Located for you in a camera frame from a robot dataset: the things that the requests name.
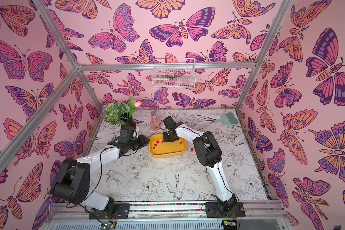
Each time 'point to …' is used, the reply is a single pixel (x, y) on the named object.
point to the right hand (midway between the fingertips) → (163, 140)
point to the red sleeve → (191, 149)
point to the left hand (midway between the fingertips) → (150, 139)
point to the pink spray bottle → (155, 121)
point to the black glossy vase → (131, 122)
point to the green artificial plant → (114, 112)
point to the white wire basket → (174, 74)
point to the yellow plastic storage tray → (159, 149)
